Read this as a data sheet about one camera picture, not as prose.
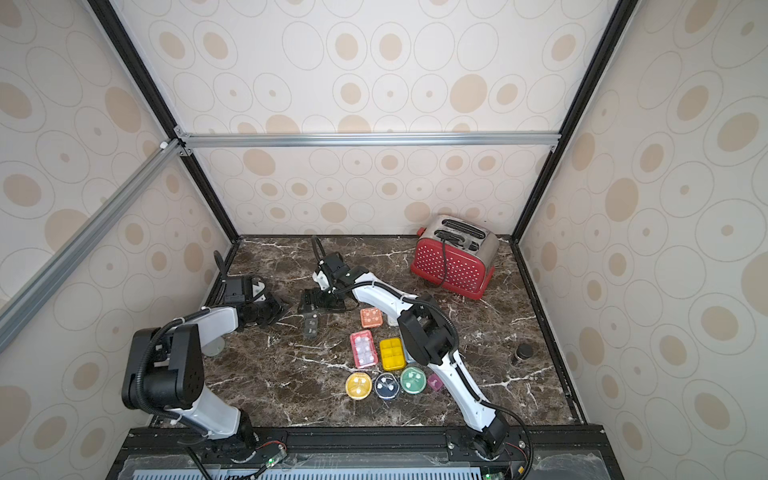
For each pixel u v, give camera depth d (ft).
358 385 2.72
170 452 2.40
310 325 3.08
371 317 3.18
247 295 2.53
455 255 3.01
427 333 1.96
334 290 2.38
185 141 2.96
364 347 2.96
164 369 1.49
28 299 1.73
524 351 2.61
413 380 2.73
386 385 2.71
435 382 2.70
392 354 2.88
